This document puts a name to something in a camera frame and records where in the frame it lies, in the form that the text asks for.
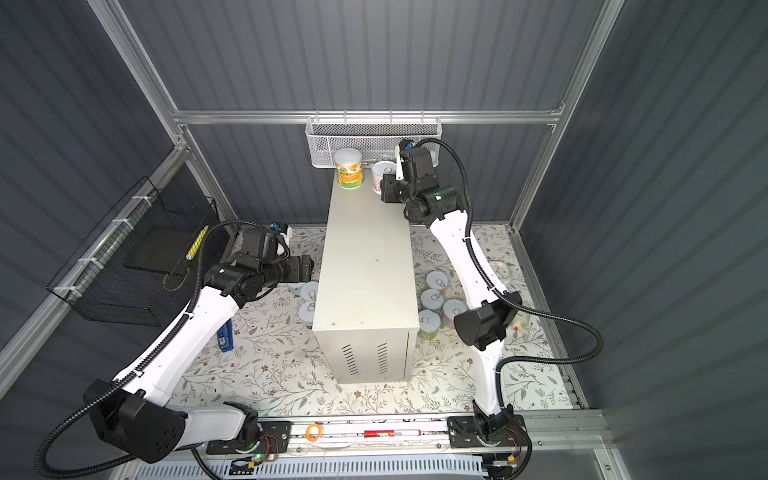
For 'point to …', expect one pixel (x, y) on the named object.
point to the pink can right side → (454, 307)
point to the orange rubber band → (319, 435)
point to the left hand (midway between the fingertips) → (297, 262)
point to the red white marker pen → (392, 433)
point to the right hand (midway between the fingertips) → (390, 184)
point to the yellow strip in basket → (191, 252)
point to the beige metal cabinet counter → (365, 316)
